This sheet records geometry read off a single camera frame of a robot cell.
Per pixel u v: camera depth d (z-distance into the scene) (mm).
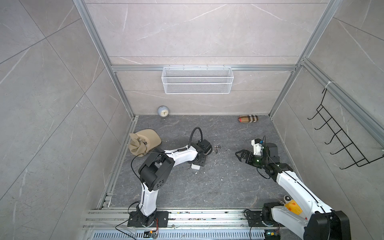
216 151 980
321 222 390
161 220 733
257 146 760
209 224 730
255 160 723
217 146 1009
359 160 585
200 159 677
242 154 748
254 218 736
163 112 1144
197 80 1004
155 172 497
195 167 898
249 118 1144
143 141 1011
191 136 731
